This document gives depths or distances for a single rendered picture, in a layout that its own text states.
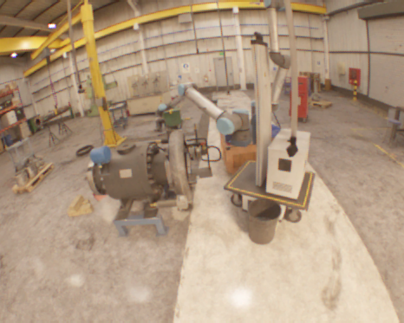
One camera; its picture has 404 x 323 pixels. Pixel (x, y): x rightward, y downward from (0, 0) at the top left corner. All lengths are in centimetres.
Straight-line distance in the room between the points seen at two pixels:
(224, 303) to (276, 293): 42
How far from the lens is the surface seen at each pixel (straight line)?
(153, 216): 200
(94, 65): 534
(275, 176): 184
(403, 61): 962
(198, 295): 169
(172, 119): 527
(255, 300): 166
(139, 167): 185
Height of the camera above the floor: 156
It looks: 28 degrees down
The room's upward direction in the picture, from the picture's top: 8 degrees counter-clockwise
